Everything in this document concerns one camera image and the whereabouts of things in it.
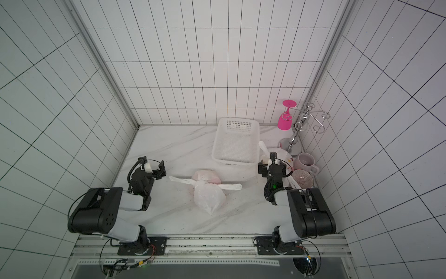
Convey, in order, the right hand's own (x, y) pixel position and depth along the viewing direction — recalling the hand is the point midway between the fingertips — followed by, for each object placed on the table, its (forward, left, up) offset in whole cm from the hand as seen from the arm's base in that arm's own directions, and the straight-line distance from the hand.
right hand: (274, 158), depth 92 cm
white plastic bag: (-25, +32, +7) cm, 41 cm away
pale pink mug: (+2, -20, -4) cm, 20 cm away
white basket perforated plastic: (+15, +21, -5) cm, 26 cm away
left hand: (-6, +65, -1) cm, 65 cm away
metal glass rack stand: (+13, -14, -4) cm, 19 cm away
